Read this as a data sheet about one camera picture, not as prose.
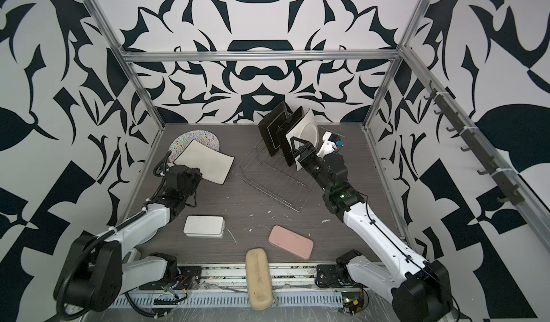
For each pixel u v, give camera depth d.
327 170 0.55
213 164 1.05
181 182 0.68
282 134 0.96
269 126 0.94
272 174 1.01
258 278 0.71
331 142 0.66
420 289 0.38
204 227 0.81
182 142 1.12
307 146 0.64
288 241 0.81
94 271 0.41
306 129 0.94
